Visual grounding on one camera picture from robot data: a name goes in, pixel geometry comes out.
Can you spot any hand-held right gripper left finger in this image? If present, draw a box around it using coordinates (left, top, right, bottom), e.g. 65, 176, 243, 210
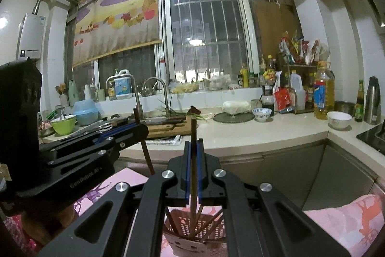
38, 141, 193, 257

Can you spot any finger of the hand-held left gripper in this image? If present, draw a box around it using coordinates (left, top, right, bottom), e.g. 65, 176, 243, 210
98, 121, 142, 137
40, 124, 150, 168

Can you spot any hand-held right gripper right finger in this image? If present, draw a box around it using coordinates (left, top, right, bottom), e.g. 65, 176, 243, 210
197, 139, 351, 257

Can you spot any brown wooden chopstick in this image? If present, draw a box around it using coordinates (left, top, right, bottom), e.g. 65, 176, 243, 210
133, 106, 155, 176
189, 117, 198, 242

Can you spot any pink plastic utensil holder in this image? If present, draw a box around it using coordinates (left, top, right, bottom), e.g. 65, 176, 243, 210
162, 206, 226, 257

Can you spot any person's left forearm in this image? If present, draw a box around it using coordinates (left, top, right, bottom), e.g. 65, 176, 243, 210
3, 213, 38, 254

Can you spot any person's left hand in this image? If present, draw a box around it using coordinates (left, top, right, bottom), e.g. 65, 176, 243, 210
26, 201, 79, 248

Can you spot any steel gooseneck faucet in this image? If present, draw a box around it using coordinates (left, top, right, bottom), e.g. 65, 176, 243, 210
142, 77, 169, 118
105, 74, 143, 123

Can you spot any green plastic bowl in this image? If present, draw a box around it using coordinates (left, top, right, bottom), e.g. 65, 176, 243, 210
51, 115, 77, 135

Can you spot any blue and white detergent jug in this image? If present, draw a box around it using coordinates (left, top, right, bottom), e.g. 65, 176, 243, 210
114, 69, 133, 100

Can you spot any kitchen knife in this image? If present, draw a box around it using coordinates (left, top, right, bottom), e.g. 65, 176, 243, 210
141, 116, 188, 126

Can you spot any wooden cutting board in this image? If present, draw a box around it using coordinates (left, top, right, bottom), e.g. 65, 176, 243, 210
141, 117, 193, 140

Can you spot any white bottle red cap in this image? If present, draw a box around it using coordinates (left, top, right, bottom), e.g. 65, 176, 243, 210
159, 55, 167, 86

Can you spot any round dark board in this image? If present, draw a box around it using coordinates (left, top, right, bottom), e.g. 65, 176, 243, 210
213, 111, 256, 124

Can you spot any white vegetable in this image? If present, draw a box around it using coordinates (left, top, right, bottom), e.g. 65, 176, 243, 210
222, 100, 251, 116

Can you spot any kitchen counter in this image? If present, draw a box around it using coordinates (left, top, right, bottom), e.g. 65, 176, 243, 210
39, 106, 385, 203

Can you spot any white gas water heater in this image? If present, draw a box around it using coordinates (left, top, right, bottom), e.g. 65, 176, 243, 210
16, 14, 47, 60

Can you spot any blue patterned bowl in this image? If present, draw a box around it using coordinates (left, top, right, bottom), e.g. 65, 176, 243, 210
252, 108, 272, 123

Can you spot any fruit print window blind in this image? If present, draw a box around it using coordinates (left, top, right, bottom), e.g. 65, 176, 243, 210
72, 0, 163, 68

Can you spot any red packet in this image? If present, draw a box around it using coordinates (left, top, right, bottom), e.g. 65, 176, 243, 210
274, 85, 294, 113

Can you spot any row of condiment bottles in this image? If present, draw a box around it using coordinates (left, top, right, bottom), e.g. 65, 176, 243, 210
239, 55, 279, 89

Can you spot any white plastic jug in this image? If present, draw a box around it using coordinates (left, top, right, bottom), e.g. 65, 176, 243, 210
289, 70, 307, 111

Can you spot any barred kitchen window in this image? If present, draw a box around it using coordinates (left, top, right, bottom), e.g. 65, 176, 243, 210
159, 0, 280, 89

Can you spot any pink printed tablecloth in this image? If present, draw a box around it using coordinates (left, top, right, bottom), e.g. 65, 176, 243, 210
0, 168, 385, 257

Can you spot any wooden spice rack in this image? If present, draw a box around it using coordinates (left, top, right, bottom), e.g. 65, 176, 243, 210
277, 52, 319, 113

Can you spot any white ceramic bowl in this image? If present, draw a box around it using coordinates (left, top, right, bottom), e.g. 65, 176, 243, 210
327, 111, 352, 129

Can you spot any cooking oil bottle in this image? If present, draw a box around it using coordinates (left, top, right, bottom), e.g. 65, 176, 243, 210
314, 61, 336, 120

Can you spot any steel pot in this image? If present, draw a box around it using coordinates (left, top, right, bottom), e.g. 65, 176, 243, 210
334, 100, 357, 114

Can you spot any bunch of seasoning packets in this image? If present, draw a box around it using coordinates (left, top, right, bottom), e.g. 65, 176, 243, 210
278, 31, 330, 65

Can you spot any brown board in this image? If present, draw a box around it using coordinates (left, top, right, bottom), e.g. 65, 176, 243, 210
254, 0, 303, 65

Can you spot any green capped sauce bottle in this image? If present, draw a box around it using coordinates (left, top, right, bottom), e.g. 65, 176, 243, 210
354, 80, 365, 123

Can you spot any black gas stove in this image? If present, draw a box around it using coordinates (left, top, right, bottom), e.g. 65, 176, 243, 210
356, 120, 385, 152

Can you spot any steel thermos jug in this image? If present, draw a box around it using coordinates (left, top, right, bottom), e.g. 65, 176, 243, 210
364, 76, 382, 125

